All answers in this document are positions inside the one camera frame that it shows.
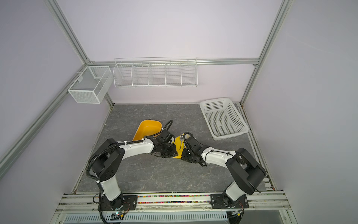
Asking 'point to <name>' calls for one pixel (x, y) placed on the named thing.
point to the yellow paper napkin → (180, 146)
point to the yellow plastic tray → (146, 128)
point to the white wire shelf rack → (156, 72)
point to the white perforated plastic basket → (223, 118)
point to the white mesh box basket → (91, 86)
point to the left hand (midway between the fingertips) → (177, 156)
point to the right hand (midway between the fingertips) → (182, 158)
